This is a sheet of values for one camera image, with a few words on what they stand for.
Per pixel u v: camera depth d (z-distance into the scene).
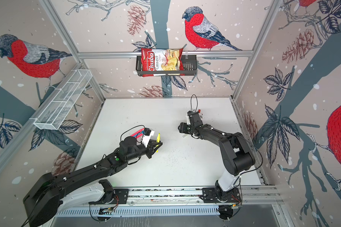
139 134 0.98
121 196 0.73
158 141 0.74
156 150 0.74
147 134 0.67
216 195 0.73
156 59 0.88
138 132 1.04
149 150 0.67
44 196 0.40
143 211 0.70
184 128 0.84
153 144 0.70
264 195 0.75
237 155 0.47
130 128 0.80
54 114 0.71
